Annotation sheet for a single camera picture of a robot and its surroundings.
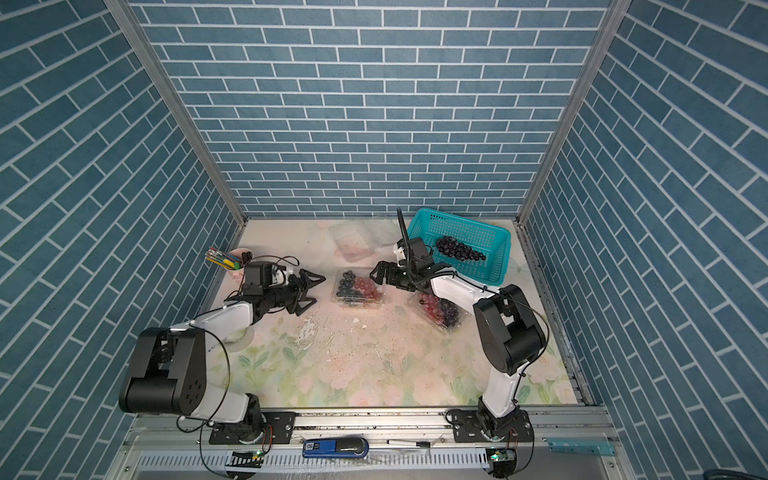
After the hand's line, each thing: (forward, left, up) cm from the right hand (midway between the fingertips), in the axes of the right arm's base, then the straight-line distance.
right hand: (383, 279), depth 91 cm
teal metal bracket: (-37, -53, -11) cm, 66 cm away
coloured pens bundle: (0, +49, +4) cm, 49 cm away
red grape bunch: (+1, +5, -6) cm, 8 cm away
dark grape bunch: (-2, +12, -6) cm, 14 cm away
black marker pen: (-40, -11, -11) cm, 43 cm away
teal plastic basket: (+23, -38, -5) cm, 44 cm away
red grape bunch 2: (-6, -16, -4) cm, 17 cm away
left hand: (-5, +16, +1) cm, 17 cm away
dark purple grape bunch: (-7, -21, -5) cm, 23 cm away
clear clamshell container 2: (-4, -10, -5) cm, 12 cm away
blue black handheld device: (-43, +6, -6) cm, 44 cm away
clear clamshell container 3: (+24, +13, -9) cm, 29 cm away
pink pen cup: (-2, +46, 0) cm, 46 cm away
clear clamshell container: (-6, +5, -6) cm, 10 cm away
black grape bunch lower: (+20, -23, -6) cm, 31 cm away
